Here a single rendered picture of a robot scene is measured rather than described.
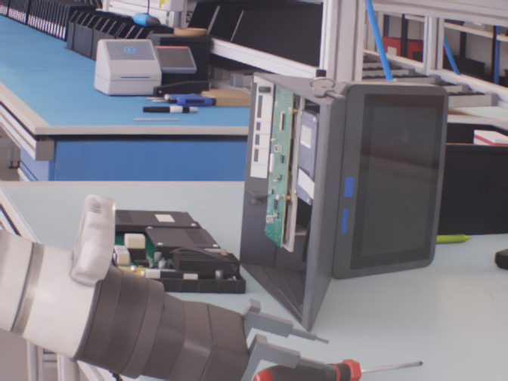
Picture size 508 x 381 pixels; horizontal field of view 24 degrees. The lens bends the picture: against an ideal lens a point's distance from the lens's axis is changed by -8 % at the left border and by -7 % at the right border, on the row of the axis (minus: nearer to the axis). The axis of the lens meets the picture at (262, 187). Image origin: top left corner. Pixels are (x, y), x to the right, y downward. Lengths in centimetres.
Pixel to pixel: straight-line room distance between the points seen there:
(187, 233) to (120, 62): 197
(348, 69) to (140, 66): 68
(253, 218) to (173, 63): 206
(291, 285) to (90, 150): 155
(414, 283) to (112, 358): 57
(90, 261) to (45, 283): 5
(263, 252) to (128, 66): 201
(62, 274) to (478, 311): 55
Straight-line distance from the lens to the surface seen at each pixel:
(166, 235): 139
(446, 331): 119
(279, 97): 129
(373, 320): 121
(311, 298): 115
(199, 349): 86
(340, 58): 288
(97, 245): 81
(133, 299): 85
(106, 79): 333
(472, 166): 161
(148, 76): 334
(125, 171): 284
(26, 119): 288
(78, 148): 280
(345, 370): 101
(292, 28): 357
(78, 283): 84
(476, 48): 889
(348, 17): 288
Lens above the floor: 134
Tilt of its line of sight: 11 degrees down
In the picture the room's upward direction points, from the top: 4 degrees clockwise
